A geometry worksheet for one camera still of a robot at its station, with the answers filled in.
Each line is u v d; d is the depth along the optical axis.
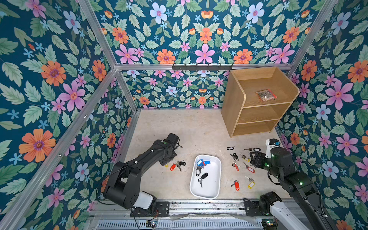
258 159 0.62
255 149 0.96
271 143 0.63
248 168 0.88
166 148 0.63
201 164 0.88
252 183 0.83
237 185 0.82
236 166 0.88
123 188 0.43
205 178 0.84
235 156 0.93
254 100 0.80
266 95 0.81
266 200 0.65
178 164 0.89
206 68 0.92
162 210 0.73
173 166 0.88
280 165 0.51
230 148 0.96
